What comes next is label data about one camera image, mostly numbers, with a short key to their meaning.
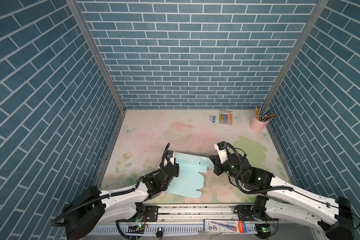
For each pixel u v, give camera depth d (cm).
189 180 80
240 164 50
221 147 62
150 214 74
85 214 41
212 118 112
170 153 71
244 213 74
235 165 54
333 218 41
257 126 104
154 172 65
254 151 101
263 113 103
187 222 72
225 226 70
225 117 115
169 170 62
